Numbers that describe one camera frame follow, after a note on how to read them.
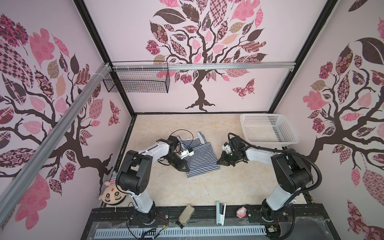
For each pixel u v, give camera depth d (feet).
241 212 2.33
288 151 1.66
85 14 2.27
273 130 3.61
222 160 2.67
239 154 2.33
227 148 2.92
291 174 1.55
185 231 2.30
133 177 1.54
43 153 1.62
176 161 2.57
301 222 2.37
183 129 2.77
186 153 2.68
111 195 2.38
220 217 2.34
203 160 3.00
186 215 2.33
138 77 3.11
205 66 4.62
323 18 2.38
